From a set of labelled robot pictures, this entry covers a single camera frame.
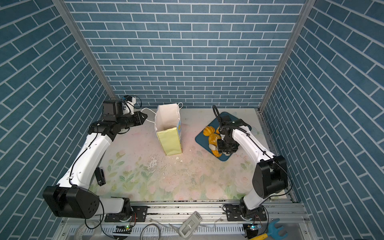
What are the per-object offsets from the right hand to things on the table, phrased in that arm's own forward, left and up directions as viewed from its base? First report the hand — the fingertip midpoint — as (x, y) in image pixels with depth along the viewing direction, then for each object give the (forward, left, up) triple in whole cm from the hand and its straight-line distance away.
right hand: (221, 149), depth 84 cm
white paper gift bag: (+2, +29, +15) cm, 32 cm away
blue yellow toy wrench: (-35, -25, -11) cm, 44 cm away
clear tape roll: (-43, +64, -8) cm, 77 cm away
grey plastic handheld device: (-36, +15, -11) cm, 41 cm away
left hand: (+7, +40, +19) cm, 45 cm away
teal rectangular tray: (+41, -5, -13) cm, 43 cm away
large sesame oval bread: (+11, +5, -7) cm, 14 cm away
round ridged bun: (+19, +8, -8) cm, 22 cm away
